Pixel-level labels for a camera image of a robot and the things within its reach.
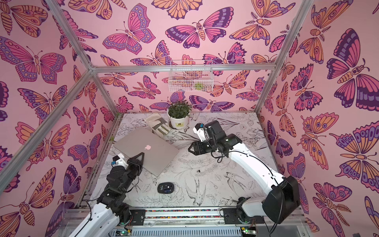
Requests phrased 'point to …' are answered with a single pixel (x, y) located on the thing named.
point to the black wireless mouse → (166, 187)
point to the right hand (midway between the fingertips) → (194, 146)
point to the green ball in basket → (199, 86)
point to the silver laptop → (158, 151)
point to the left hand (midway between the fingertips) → (145, 151)
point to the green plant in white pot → (178, 113)
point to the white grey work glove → (158, 124)
